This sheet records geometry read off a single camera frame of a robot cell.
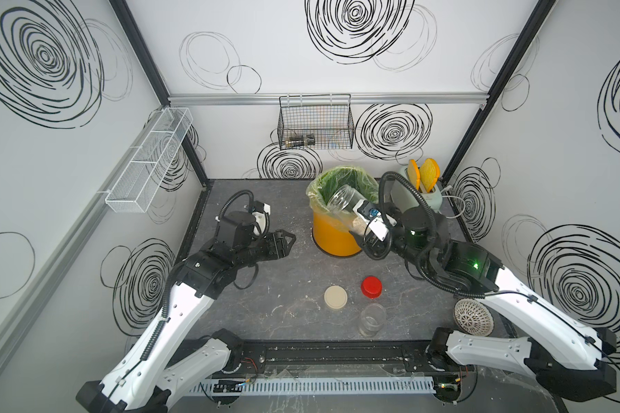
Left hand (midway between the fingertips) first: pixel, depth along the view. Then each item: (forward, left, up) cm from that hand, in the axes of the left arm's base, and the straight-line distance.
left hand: (289, 239), depth 68 cm
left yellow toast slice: (+32, -42, -5) cm, 53 cm away
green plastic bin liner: (+28, -12, -4) cm, 31 cm away
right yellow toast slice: (+35, -49, -7) cm, 61 cm away
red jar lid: (-1, -27, -27) cm, 38 cm away
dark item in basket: (+36, +1, +5) cm, 36 cm away
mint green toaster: (+28, -41, -13) cm, 51 cm away
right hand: (+1, -19, +9) cm, 21 cm away
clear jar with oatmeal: (-12, -26, -27) cm, 39 cm away
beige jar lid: (-5, -14, -27) cm, 31 cm away
